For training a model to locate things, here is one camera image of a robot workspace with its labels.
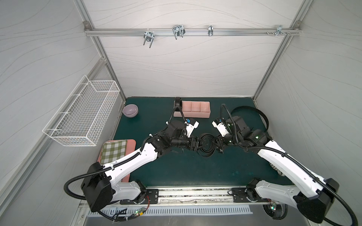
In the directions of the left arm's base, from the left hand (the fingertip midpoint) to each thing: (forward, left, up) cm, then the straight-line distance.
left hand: (203, 143), depth 69 cm
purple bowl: (+37, +53, -19) cm, 67 cm away
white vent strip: (-27, +38, -23) cm, 52 cm away
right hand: (+4, -6, -3) cm, 8 cm away
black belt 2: (+43, -42, -20) cm, 63 cm away
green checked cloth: (+4, +56, -21) cm, 60 cm away
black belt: (-2, -1, +2) cm, 3 cm away
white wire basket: (+6, +61, +9) cm, 62 cm away
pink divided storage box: (+43, +3, -23) cm, 49 cm away
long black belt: (+36, +15, -12) cm, 40 cm away
